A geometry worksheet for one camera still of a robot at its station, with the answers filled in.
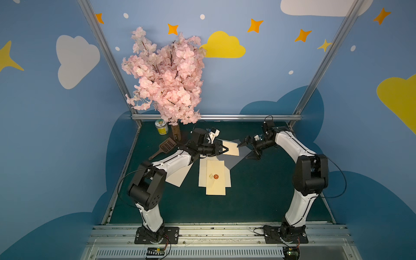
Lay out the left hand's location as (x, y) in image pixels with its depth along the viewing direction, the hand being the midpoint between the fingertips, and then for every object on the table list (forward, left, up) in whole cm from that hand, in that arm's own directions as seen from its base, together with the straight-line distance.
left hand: (229, 147), depth 83 cm
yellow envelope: (-8, +6, -19) cm, 22 cm away
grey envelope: (+4, -4, -19) cm, 20 cm away
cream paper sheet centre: (-4, +14, -20) cm, 25 cm away
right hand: (+2, -8, -5) cm, 10 cm away
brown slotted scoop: (+14, +40, -20) cm, 47 cm away
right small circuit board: (-43, -28, -22) cm, 56 cm away
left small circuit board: (-44, +34, -22) cm, 60 cm away
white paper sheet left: (-9, +29, -19) cm, 36 cm away
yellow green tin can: (+26, +44, -13) cm, 52 cm away
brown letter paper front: (+2, -3, -4) cm, 5 cm away
